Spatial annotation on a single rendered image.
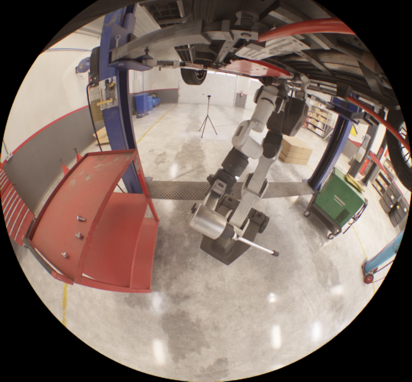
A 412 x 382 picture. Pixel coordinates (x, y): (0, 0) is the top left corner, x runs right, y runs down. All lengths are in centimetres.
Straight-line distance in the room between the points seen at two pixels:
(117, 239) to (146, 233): 42
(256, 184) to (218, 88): 944
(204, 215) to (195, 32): 72
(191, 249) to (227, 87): 997
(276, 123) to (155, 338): 194
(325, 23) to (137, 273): 151
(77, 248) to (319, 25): 92
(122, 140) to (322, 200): 235
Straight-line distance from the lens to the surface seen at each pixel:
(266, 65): 165
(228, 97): 1028
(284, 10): 69
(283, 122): 97
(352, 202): 186
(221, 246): 91
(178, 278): 120
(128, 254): 81
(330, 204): 185
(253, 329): 138
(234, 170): 45
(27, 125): 344
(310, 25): 47
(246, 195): 106
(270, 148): 92
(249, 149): 46
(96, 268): 91
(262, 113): 52
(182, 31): 69
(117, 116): 126
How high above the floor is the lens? 119
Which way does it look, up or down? 39 degrees down
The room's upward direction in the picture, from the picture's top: 6 degrees clockwise
